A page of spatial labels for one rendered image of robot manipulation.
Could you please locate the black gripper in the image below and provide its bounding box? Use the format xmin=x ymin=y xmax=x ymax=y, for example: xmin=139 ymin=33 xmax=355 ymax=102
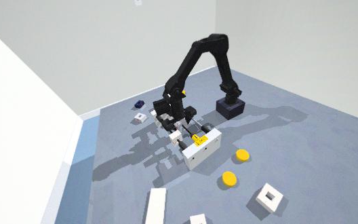
xmin=161 ymin=106 xmax=197 ymax=131

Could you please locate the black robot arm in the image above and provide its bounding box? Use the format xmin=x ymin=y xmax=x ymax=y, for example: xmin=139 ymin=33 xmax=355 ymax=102
xmin=153 ymin=34 xmax=242 ymax=117

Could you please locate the white square block with rectangular hole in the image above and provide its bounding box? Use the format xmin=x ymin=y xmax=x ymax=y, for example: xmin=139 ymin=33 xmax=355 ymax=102
xmin=256 ymin=184 xmax=283 ymax=213

